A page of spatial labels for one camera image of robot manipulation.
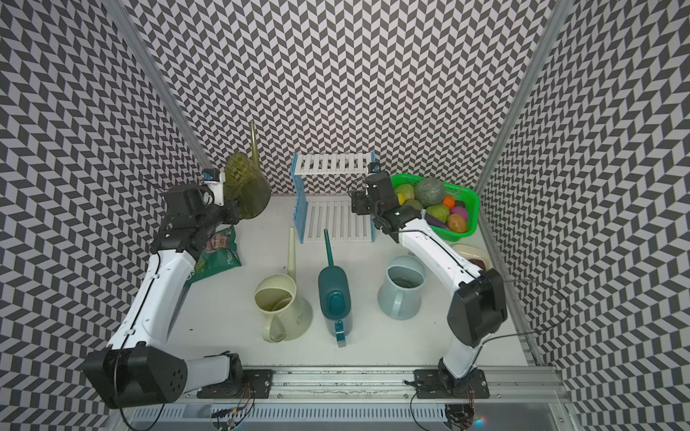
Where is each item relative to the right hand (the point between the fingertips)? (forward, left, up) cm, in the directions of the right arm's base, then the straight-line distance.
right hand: (364, 197), depth 83 cm
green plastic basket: (+16, -42, -17) cm, 48 cm away
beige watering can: (-30, +23, -17) cm, 41 cm away
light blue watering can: (-30, -9, -7) cm, 32 cm away
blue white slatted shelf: (+11, +14, -23) cm, 30 cm away
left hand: (-5, +38, +5) cm, 38 cm away
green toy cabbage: (+9, -29, -17) cm, 35 cm away
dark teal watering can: (-27, +9, -10) cm, 30 cm away
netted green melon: (+15, -25, -13) cm, 32 cm away
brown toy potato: (+3, -34, -18) cm, 39 cm away
